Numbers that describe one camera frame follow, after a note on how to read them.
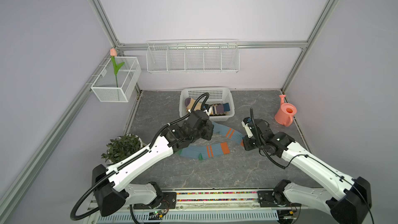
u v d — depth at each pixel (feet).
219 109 3.37
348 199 1.24
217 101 3.45
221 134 2.75
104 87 2.33
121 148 2.37
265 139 1.90
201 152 2.92
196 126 1.75
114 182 1.28
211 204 2.42
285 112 3.08
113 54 2.78
